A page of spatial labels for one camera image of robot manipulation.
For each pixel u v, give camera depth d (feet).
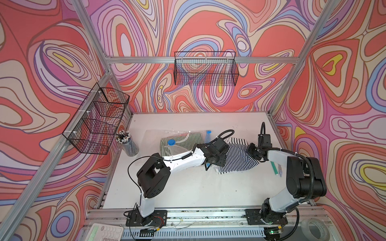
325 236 2.20
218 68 3.21
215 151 2.14
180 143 3.23
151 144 3.23
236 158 3.06
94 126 2.58
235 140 3.33
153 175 1.53
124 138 2.74
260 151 2.36
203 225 2.38
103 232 2.24
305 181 1.51
